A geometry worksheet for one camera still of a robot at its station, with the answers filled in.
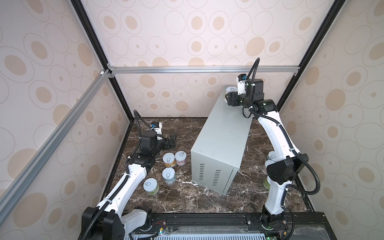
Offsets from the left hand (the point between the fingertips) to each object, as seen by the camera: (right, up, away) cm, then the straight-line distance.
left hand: (173, 134), depth 79 cm
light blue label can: (-3, -23, +5) cm, 24 cm away
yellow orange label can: (-4, -16, +11) cm, 20 cm away
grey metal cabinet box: (+21, -7, -18) cm, 28 cm away
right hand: (+31, +22, +1) cm, 38 cm away
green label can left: (-12, -28, +2) cm, 31 cm away
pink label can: (+3, -15, +13) cm, 20 cm away
